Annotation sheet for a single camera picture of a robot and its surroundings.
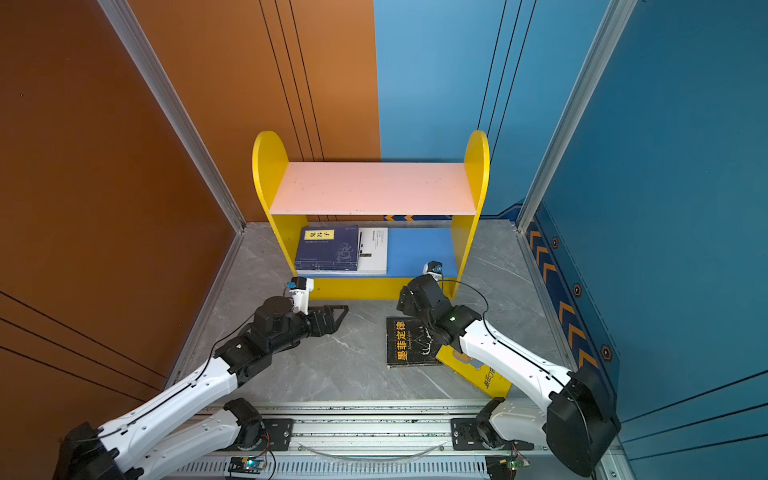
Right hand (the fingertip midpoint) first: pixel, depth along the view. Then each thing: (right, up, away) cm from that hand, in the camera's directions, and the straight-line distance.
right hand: (406, 295), depth 83 cm
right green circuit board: (+22, -40, -11) cm, 47 cm away
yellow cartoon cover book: (+19, -21, 0) cm, 28 cm away
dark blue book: (-23, +13, +4) cm, 27 cm away
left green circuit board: (-39, -39, -12) cm, 56 cm away
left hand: (-18, -2, -6) cm, 19 cm away
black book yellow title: (+1, -15, +5) cm, 16 cm away
